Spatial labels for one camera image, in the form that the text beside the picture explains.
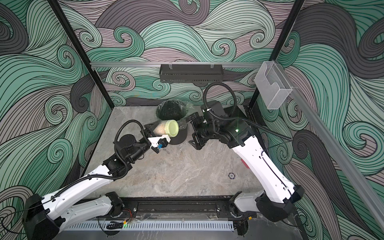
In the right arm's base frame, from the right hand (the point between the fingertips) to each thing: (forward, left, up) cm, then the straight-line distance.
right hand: (179, 130), depth 60 cm
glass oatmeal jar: (+2, +9, -3) cm, 10 cm away
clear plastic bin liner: (+31, +7, -20) cm, 37 cm away
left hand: (+7, +9, -3) cm, 12 cm away
